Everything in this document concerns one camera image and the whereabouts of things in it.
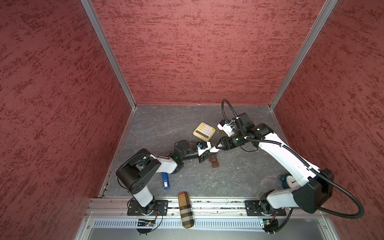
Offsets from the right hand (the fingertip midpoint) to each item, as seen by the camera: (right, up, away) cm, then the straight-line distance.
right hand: (218, 149), depth 74 cm
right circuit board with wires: (+25, -37, -3) cm, 45 cm away
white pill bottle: (-2, 0, +1) cm, 3 cm away
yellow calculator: (-6, +7, +29) cm, 30 cm away
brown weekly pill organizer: (-1, -10, +15) cm, 18 cm away
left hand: (-1, -2, +6) cm, 6 cm away
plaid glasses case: (-16, -29, -3) cm, 34 cm away
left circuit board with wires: (-37, -36, -2) cm, 52 cm away
